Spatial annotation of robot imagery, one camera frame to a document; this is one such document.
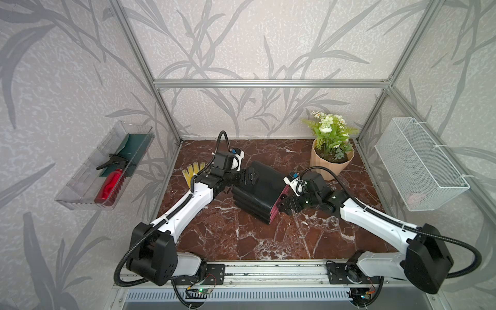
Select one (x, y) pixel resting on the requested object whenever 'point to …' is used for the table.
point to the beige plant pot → (335, 159)
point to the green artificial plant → (332, 137)
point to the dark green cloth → (130, 155)
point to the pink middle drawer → (275, 210)
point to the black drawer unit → (260, 199)
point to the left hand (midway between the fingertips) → (250, 173)
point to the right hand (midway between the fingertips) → (283, 199)
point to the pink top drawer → (285, 191)
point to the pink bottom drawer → (272, 219)
